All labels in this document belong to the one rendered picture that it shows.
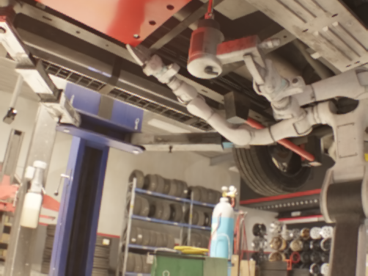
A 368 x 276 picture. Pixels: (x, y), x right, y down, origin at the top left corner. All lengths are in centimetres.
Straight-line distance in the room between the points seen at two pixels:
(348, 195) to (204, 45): 78
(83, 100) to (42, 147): 199
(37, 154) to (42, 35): 261
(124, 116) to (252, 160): 99
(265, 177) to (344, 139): 106
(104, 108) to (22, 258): 234
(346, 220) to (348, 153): 29
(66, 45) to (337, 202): 153
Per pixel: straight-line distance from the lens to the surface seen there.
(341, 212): 136
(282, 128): 163
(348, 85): 123
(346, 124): 154
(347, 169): 146
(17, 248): 422
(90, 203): 261
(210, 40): 91
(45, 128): 443
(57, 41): 192
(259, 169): 244
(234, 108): 189
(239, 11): 155
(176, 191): 1087
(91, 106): 247
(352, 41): 153
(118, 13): 141
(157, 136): 236
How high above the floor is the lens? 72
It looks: 23 degrees up
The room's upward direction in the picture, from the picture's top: 5 degrees clockwise
